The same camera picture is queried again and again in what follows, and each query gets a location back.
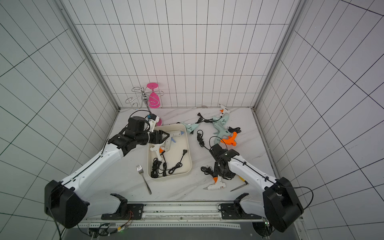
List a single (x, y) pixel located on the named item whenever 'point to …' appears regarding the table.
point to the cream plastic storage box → (173, 156)
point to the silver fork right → (246, 183)
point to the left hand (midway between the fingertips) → (164, 138)
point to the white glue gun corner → (225, 110)
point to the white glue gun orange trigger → (218, 184)
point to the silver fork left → (139, 167)
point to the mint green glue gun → (219, 123)
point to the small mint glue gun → (190, 128)
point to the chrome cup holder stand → (146, 98)
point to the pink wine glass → (154, 101)
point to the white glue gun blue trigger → (168, 139)
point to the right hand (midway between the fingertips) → (216, 172)
